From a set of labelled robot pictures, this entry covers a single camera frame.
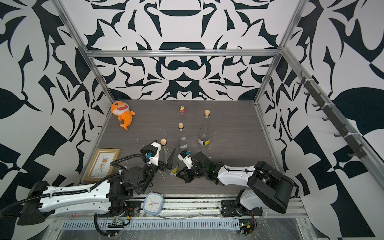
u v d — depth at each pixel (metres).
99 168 0.87
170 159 0.62
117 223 0.68
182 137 0.87
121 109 1.05
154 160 0.56
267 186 0.43
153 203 0.73
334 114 0.55
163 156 0.56
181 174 0.77
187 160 0.75
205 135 0.89
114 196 0.51
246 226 0.71
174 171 0.80
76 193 0.46
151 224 0.71
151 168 0.56
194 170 0.71
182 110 1.08
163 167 0.58
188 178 0.70
